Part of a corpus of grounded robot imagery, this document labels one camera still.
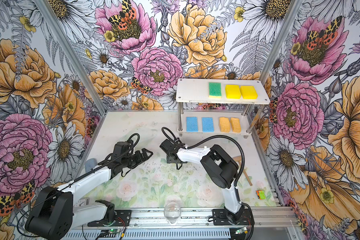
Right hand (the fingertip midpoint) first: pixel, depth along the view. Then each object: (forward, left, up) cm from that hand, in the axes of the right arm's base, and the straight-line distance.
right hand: (177, 162), depth 94 cm
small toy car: (-21, -44, +2) cm, 49 cm away
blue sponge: (+23, -10, +8) cm, 27 cm away
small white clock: (-30, +29, +34) cm, 54 cm away
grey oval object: (-1, +52, +3) cm, 53 cm away
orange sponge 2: (+22, -40, +8) cm, 46 cm away
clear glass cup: (-27, +3, -1) cm, 27 cm away
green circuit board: (-36, -31, 0) cm, 48 cm away
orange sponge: (+22, -32, +9) cm, 40 cm away
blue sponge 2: (+24, -21, +7) cm, 33 cm away
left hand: (-2, +17, +7) cm, 18 cm away
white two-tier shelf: (+24, -11, +35) cm, 44 cm away
